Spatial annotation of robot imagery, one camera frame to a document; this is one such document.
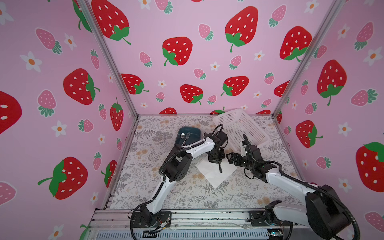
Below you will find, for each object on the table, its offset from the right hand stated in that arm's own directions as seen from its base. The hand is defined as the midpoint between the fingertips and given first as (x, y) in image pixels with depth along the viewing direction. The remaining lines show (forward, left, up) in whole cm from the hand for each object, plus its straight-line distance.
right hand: (231, 156), depth 88 cm
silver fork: (+17, +30, -8) cm, 36 cm away
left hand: (-1, +3, -7) cm, 8 cm away
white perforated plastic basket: (+34, -7, -7) cm, 36 cm away
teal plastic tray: (+18, +24, -6) cm, 31 cm away
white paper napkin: (-7, +11, -8) cm, 15 cm away
